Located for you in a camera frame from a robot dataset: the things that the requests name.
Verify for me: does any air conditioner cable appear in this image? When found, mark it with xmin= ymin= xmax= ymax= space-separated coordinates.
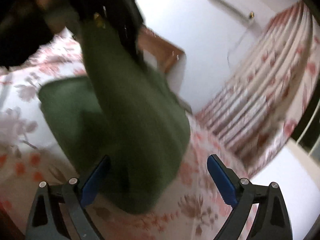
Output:
xmin=227 ymin=28 xmax=251 ymax=68

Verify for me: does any green and white knit sweater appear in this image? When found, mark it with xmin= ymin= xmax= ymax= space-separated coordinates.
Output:
xmin=39 ymin=9 xmax=190 ymax=214

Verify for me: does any white air conditioner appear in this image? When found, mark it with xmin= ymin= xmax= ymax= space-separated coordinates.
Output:
xmin=207 ymin=0 xmax=262 ymax=33

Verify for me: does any floral pink curtain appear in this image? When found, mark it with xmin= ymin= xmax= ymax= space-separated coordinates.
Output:
xmin=196 ymin=1 xmax=319 ymax=176

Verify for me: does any window with frame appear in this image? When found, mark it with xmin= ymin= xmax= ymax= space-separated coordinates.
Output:
xmin=291 ymin=86 xmax=319 ymax=164

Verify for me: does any large wooden headboard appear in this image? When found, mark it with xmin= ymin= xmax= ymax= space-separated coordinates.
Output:
xmin=137 ymin=25 xmax=185 ymax=74

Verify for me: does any floral pink bed quilt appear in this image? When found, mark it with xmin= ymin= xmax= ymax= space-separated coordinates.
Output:
xmin=1 ymin=29 xmax=247 ymax=239

